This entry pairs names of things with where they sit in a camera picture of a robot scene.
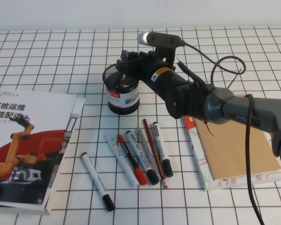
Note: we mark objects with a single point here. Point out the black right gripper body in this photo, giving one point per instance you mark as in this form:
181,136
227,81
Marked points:
178,94

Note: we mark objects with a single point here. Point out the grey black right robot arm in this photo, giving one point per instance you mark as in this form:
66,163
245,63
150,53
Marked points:
199,100

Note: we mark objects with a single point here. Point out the brown classic notebook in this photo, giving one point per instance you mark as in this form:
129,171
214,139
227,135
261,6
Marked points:
224,148

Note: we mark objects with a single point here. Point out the robot brochure book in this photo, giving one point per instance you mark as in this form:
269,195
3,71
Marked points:
35,129

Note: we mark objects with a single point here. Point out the red retractable ballpoint pen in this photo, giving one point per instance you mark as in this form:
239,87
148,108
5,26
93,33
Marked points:
123,80

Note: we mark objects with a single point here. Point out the white paint marker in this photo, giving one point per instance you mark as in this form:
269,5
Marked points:
122,161

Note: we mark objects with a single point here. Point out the red white map book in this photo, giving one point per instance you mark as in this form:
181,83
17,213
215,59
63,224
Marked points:
205,174

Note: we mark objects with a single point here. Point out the clear grey pen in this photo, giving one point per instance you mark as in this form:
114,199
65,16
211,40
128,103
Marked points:
148,152

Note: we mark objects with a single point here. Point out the black pen red cap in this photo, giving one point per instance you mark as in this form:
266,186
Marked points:
136,169

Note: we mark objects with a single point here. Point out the white marker black cap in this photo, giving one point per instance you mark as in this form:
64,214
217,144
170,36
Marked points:
151,174
109,204
161,147

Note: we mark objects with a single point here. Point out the black mesh pen holder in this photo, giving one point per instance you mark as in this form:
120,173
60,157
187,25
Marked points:
122,100

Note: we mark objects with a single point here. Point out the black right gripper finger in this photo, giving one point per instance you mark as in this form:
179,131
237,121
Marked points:
127,56
125,67

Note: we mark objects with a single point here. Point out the red pencil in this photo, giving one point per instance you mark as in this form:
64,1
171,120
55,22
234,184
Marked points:
155,153

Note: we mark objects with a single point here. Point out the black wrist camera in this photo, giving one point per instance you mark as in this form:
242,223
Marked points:
165,46

